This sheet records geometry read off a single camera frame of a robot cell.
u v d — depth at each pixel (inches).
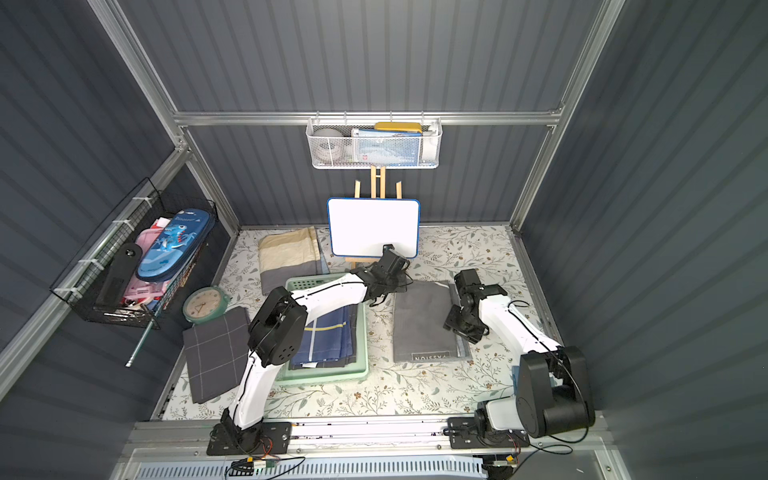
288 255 42.7
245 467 28.5
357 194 36.0
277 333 22.4
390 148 34.1
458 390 31.9
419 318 36.8
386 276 29.7
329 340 34.0
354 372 33.0
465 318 28.4
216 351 34.2
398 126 35.0
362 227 37.7
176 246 26.3
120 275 25.4
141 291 25.8
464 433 28.9
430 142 33.3
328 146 33.1
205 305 37.5
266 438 28.9
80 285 23.7
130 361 23.4
